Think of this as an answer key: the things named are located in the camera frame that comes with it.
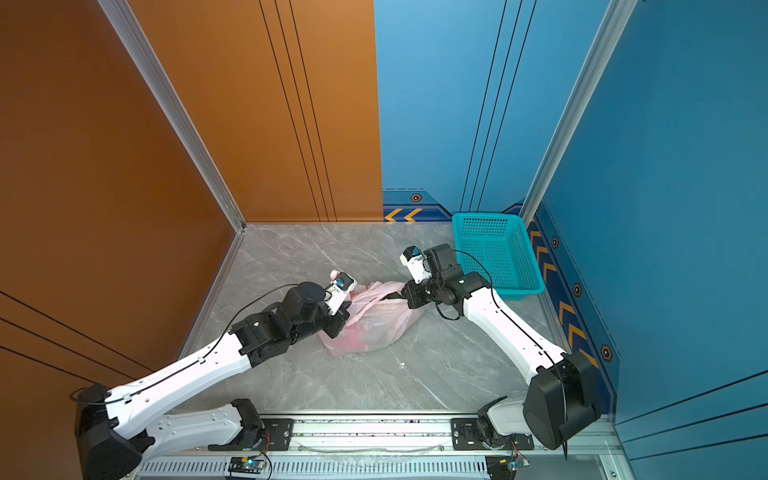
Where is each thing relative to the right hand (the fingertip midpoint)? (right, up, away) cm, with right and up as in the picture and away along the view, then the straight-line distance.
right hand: (402, 291), depth 81 cm
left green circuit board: (-38, -40, -10) cm, 56 cm away
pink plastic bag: (-6, -7, -2) cm, 10 cm away
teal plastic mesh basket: (+39, +13, +32) cm, 52 cm away
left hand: (-13, -1, -6) cm, 15 cm away
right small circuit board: (+23, -40, -11) cm, 48 cm away
